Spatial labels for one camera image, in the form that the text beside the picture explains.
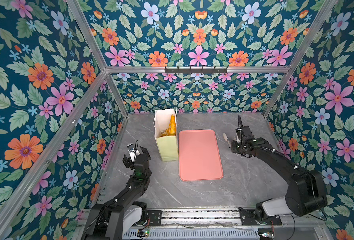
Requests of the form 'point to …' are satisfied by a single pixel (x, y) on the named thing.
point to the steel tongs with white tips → (225, 137)
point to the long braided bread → (172, 129)
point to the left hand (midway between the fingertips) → (134, 147)
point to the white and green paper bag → (167, 145)
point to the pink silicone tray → (199, 158)
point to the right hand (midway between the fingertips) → (233, 146)
